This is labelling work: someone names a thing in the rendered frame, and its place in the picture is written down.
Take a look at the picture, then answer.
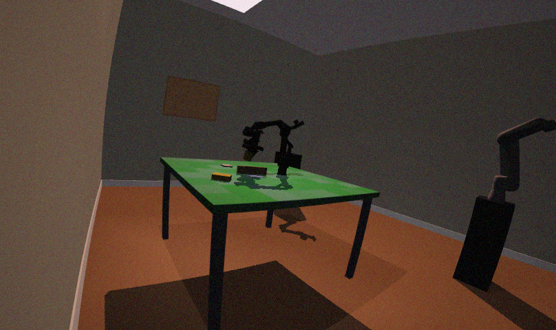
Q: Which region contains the orange rectangular block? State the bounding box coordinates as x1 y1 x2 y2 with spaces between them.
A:
212 173 232 182

